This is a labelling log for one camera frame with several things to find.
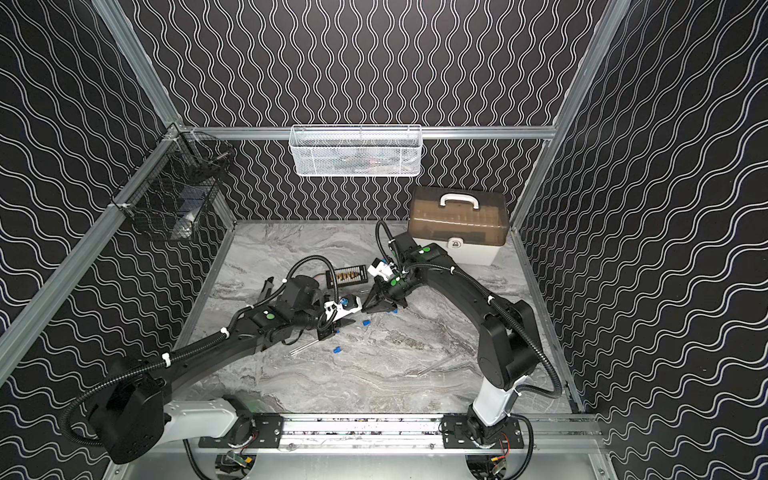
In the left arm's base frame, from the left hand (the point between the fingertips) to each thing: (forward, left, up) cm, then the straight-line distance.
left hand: (350, 309), depth 80 cm
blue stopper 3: (+3, -12, -5) cm, 14 cm away
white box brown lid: (+29, -33, +6) cm, 45 cm away
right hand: (-1, -4, +2) cm, 5 cm away
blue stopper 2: (-6, +4, -15) cm, 16 cm away
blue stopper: (+4, -3, -14) cm, 15 cm away
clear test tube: (-6, +15, -15) cm, 22 cm away
